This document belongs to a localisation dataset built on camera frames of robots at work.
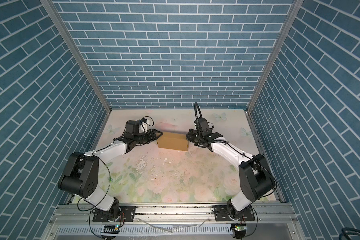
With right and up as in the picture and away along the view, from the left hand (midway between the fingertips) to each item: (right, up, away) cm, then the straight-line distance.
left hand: (160, 134), depth 90 cm
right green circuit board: (+43, -45, -16) cm, 65 cm away
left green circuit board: (-21, -45, -18) cm, 53 cm away
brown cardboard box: (+8, -3, -6) cm, 11 cm away
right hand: (+15, +1, -2) cm, 15 cm away
